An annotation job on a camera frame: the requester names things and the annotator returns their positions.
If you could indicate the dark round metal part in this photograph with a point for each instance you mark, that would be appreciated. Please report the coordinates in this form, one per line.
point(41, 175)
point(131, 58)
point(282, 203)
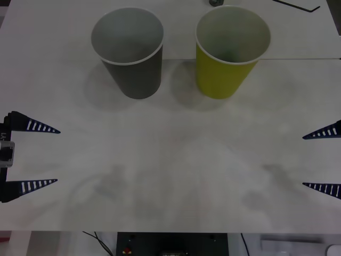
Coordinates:
point(216, 2)

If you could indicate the white rounded device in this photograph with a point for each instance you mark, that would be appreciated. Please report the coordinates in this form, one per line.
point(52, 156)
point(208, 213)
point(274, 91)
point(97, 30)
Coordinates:
point(334, 250)

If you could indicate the grey plastic waste bin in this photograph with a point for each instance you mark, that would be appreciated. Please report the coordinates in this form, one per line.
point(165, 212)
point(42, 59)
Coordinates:
point(138, 80)

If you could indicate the yellow-green plastic waste bin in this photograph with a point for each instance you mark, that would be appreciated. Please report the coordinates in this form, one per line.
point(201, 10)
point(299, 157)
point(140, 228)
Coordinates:
point(221, 80)

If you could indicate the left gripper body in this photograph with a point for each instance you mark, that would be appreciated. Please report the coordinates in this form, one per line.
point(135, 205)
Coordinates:
point(6, 136)

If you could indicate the black hex key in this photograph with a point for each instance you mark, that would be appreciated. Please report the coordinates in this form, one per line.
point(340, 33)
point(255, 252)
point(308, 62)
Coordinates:
point(306, 8)

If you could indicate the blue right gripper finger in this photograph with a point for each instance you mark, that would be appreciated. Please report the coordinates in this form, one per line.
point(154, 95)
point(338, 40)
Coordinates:
point(327, 188)
point(329, 132)

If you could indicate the black robot torso base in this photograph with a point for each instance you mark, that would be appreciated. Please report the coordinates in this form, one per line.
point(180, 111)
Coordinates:
point(173, 244)

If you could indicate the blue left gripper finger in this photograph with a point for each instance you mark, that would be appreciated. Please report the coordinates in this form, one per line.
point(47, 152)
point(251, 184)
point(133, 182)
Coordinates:
point(18, 122)
point(13, 190)

